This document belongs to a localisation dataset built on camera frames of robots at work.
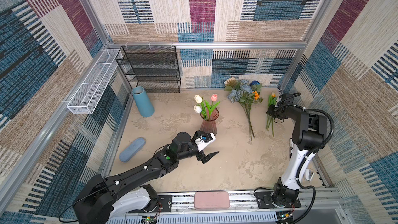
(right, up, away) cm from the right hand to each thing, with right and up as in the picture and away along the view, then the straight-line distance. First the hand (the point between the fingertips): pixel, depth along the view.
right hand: (271, 113), depth 105 cm
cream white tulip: (-48, +9, -29) cm, 57 cm away
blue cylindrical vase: (-82, +5, -7) cm, 82 cm away
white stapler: (+8, -30, -26) cm, 40 cm away
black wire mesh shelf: (-80, +31, +5) cm, 86 cm away
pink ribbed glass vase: (-42, 0, -21) cm, 47 cm away
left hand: (-41, -12, -31) cm, 52 cm away
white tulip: (-48, +4, -32) cm, 58 cm away
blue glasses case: (-86, -19, -16) cm, 89 cm away
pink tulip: (-40, +9, -29) cm, 51 cm away
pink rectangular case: (-42, -39, -31) cm, 65 cm away
